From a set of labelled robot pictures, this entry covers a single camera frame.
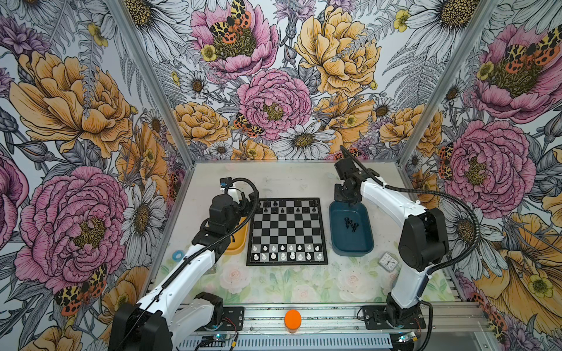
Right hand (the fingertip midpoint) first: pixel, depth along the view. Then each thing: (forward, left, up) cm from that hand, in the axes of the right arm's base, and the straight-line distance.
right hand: (343, 202), depth 92 cm
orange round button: (-41, +23, -2) cm, 47 cm away
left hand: (-4, +38, +9) cm, 39 cm away
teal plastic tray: (-6, -4, -12) cm, 14 cm away
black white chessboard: (-8, +23, -9) cm, 26 cm away
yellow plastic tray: (-11, +42, -5) cm, 44 cm away
